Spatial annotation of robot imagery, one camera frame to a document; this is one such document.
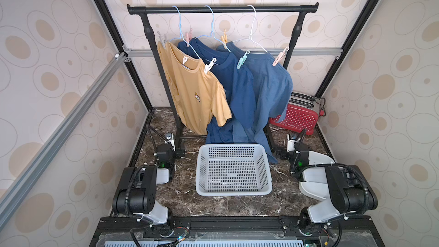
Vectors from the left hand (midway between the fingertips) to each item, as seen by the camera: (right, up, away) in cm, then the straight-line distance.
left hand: (177, 140), depth 93 cm
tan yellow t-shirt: (+14, +22, -15) cm, 30 cm away
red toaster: (+70, +16, +3) cm, 72 cm away
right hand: (+64, -3, +1) cm, 64 cm away
